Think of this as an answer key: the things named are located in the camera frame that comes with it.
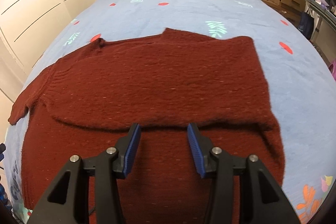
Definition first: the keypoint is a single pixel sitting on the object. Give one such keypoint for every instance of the purple plastic stool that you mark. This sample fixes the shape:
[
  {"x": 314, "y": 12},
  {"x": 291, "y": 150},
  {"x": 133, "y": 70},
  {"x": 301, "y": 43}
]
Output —
[{"x": 332, "y": 68}]

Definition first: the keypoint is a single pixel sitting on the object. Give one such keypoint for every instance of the dark red knit sweater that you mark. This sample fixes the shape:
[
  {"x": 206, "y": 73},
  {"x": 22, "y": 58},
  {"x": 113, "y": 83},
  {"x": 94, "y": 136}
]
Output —
[{"x": 89, "y": 98}]

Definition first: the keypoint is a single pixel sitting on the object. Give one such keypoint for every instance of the dark blue hanging bag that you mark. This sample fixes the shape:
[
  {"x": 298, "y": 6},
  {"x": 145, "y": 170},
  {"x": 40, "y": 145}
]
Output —
[{"x": 306, "y": 25}]

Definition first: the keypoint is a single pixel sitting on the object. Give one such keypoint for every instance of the blue patterned bed cover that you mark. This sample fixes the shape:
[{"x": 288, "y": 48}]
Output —
[{"x": 302, "y": 89}]

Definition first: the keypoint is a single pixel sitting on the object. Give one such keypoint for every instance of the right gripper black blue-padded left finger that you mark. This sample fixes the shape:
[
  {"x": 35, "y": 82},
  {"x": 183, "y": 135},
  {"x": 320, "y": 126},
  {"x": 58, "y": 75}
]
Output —
[{"x": 66, "y": 198}]

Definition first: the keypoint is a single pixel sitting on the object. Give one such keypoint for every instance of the long grey desk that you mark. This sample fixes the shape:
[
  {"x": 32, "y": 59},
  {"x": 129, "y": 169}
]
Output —
[{"x": 320, "y": 13}]

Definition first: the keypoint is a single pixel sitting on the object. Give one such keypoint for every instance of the low wooden nightstand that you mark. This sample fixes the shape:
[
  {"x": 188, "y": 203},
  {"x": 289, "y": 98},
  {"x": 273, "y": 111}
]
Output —
[{"x": 287, "y": 12}]

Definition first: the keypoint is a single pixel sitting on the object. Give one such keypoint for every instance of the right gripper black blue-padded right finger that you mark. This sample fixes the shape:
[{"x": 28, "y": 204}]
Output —
[{"x": 261, "y": 198}]

